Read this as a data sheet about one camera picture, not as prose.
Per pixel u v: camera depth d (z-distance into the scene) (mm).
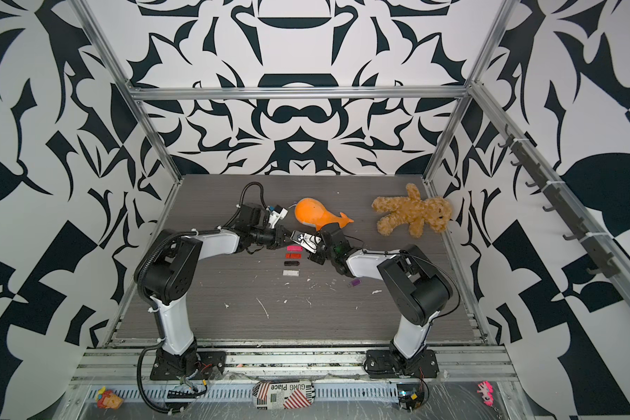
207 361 745
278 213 892
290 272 918
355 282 905
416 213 1016
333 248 734
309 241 801
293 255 963
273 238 837
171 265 525
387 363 744
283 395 684
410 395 712
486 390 700
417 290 479
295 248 844
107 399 673
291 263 939
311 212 995
